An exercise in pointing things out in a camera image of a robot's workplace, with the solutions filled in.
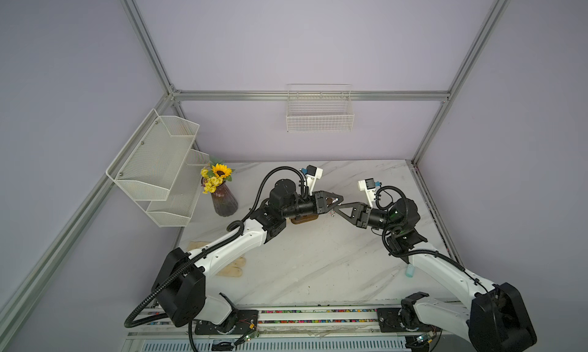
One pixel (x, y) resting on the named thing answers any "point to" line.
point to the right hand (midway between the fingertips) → (335, 212)
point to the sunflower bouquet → (213, 177)
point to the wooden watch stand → (303, 218)
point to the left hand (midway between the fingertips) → (341, 202)
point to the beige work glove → (233, 268)
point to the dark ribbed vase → (224, 202)
